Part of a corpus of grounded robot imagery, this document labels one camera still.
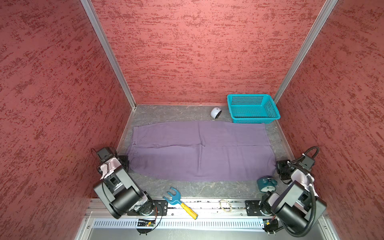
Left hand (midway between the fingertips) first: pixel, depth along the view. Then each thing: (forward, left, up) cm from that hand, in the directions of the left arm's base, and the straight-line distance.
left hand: (129, 163), depth 87 cm
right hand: (0, -86, +1) cm, 86 cm away
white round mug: (+37, -54, +5) cm, 66 cm away
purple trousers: (+9, -43, -1) cm, 44 cm away
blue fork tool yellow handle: (-19, -30, 0) cm, 35 cm away
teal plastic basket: (+50, -87, -3) cm, 100 cm away
